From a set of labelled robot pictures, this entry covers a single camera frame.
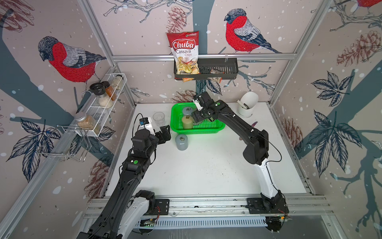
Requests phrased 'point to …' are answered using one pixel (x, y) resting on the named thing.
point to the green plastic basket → (176, 117)
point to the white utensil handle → (244, 106)
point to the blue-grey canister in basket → (188, 110)
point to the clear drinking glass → (159, 118)
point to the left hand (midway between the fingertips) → (164, 124)
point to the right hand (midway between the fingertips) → (197, 113)
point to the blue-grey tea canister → (182, 142)
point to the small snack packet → (213, 71)
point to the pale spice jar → (116, 81)
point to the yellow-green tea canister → (188, 122)
